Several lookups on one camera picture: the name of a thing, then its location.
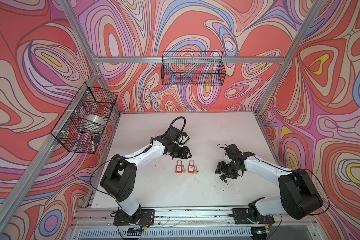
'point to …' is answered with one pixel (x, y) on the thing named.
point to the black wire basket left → (95, 100)
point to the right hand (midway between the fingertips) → (221, 176)
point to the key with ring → (184, 170)
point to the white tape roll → (92, 123)
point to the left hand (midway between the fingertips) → (189, 154)
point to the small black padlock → (223, 178)
